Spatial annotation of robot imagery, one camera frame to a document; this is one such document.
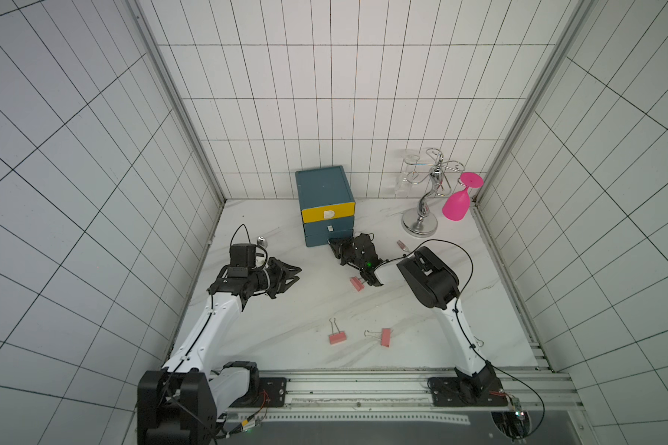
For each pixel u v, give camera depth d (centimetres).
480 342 82
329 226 96
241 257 64
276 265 71
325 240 100
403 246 106
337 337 83
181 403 38
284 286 74
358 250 85
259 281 68
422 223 111
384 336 83
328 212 90
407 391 75
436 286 61
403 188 106
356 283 93
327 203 90
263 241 103
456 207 97
